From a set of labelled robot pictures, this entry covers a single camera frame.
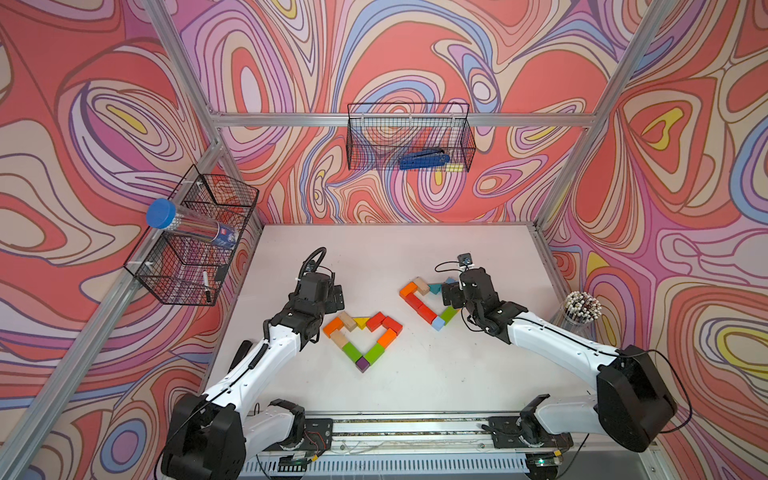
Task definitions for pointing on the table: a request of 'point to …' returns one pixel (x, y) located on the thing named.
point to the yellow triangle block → (361, 322)
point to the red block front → (426, 312)
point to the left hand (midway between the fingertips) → (324, 292)
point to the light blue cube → (438, 323)
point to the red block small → (414, 300)
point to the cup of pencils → (579, 313)
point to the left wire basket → (177, 268)
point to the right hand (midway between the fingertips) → (463, 287)
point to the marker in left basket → (206, 286)
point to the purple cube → (362, 364)
